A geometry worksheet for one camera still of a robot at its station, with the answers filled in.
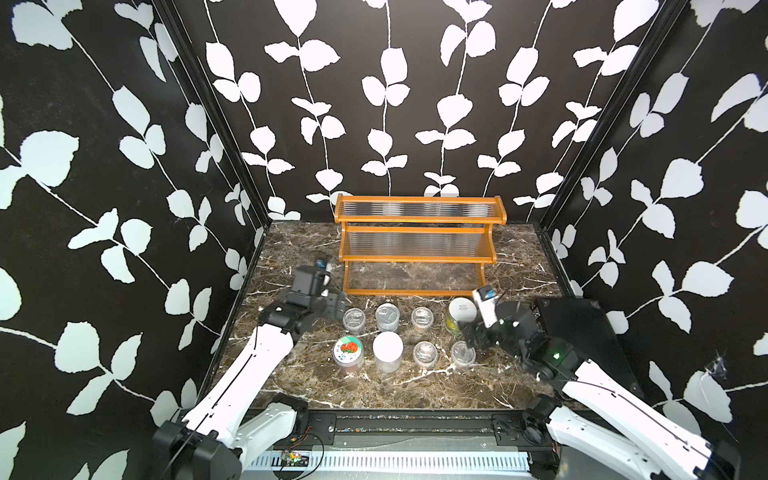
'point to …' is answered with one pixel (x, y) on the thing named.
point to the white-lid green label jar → (460, 310)
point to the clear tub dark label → (462, 354)
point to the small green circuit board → (291, 459)
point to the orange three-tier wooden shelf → (416, 245)
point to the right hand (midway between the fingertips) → (471, 310)
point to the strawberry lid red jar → (349, 352)
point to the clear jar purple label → (354, 321)
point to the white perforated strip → (393, 460)
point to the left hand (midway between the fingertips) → (326, 290)
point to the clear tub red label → (425, 354)
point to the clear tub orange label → (422, 319)
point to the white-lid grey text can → (387, 350)
